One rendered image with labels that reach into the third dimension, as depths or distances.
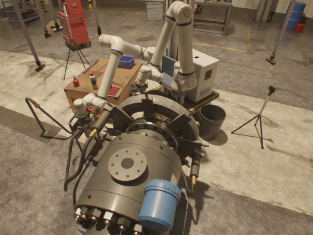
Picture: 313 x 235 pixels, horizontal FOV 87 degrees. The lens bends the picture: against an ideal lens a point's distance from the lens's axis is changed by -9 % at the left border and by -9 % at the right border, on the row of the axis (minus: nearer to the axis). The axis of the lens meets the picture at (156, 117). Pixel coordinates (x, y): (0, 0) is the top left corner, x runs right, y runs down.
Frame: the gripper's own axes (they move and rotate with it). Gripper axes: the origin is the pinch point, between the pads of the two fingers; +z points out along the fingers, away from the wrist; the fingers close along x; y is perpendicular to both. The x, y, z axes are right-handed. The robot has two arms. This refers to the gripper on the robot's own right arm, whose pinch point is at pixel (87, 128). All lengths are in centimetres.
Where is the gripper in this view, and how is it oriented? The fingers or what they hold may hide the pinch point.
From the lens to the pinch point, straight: 192.6
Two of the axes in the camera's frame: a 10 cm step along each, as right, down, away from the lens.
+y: 9.7, 1.7, -1.9
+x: 2.5, -6.5, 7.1
